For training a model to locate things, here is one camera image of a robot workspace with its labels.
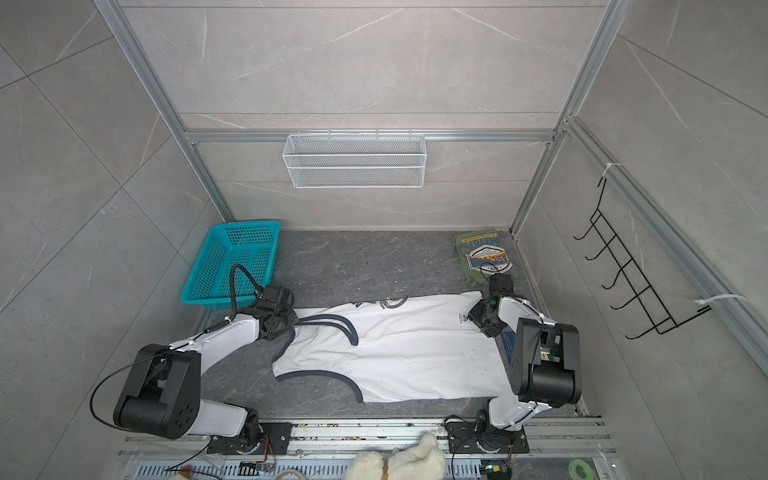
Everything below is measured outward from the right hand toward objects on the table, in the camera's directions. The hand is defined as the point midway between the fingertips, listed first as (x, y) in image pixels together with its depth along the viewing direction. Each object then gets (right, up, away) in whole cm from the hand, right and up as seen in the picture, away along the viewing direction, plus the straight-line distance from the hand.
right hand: (480, 320), depth 94 cm
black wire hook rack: (+25, +8, -36) cm, 45 cm away
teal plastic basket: (-83, +25, +20) cm, 89 cm away
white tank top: (-21, -8, -5) cm, 23 cm away
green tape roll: (+16, -30, -24) cm, 42 cm away
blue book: (+8, -5, -4) cm, 10 cm away
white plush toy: (-22, -22, -33) cm, 46 cm away
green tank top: (+5, +21, +13) cm, 25 cm away
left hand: (-60, +2, -2) cm, 60 cm away
